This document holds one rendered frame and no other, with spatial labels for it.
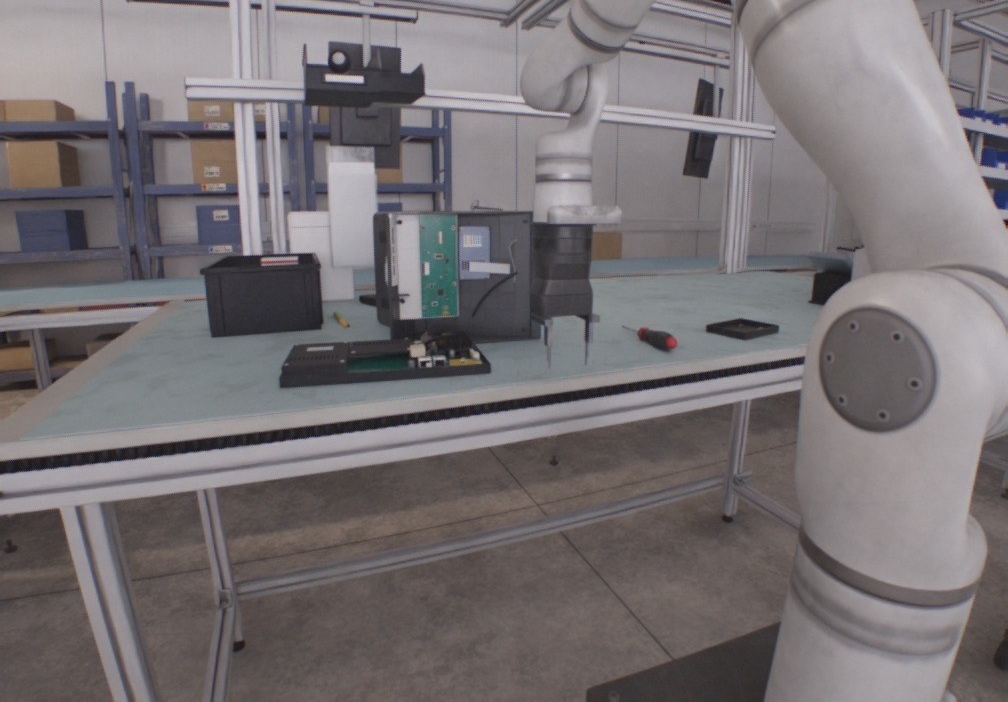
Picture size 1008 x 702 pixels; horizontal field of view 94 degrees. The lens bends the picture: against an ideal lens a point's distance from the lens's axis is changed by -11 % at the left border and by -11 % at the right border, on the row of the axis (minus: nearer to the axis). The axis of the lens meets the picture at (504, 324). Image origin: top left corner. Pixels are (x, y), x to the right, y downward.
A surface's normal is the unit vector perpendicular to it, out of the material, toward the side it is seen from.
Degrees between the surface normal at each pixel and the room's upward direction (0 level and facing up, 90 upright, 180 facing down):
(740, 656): 0
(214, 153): 90
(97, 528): 90
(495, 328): 90
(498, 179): 90
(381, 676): 0
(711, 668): 0
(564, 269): 99
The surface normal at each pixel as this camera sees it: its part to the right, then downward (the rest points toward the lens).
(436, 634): 0.00, -0.98
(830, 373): -0.98, 0.07
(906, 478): -0.82, 0.16
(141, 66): 0.36, 0.19
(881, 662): -0.50, 0.18
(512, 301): -0.11, 0.21
